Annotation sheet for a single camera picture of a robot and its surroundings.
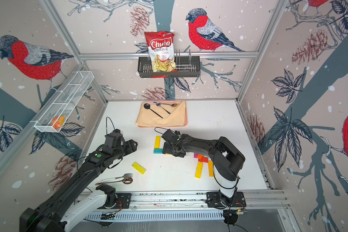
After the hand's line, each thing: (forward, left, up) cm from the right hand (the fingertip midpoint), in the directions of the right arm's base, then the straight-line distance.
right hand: (169, 151), depth 89 cm
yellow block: (-11, +17, -2) cm, 20 cm away
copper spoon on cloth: (+41, 0, -1) cm, 41 cm away
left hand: (0, +19, +11) cm, 22 cm away
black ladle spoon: (+39, +21, 0) cm, 44 cm away
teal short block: (+2, +8, -4) cm, 9 cm away
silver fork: (-15, +24, -1) cm, 28 cm away
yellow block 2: (+7, +8, -1) cm, 11 cm away
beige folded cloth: (+32, +11, -1) cm, 34 cm away
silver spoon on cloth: (+41, +12, -1) cm, 43 cm away
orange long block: (-9, -26, -3) cm, 28 cm away
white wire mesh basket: (+14, +57, +29) cm, 66 cm away
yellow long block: (-11, -18, -3) cm, 22 cm away
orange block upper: (-2, -19, -1) cm, 20 cm away
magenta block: (-1, -17, -1) cm, 17 cm away
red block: (-3, -22, -2) cm, 22 cm away
